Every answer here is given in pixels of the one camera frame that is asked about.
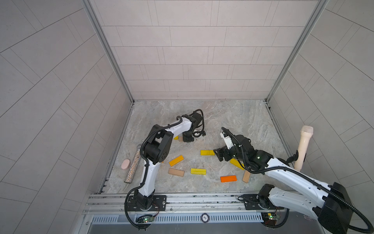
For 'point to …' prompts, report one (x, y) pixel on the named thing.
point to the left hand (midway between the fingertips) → (188, 135)
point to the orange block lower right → (228, 178)
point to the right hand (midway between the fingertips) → (219, 148)
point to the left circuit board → (145, 219)
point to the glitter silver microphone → (130, 174)
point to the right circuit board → (270, 218)
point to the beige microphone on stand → (306, 132)
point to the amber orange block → (176, 160)
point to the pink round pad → (125, 164)
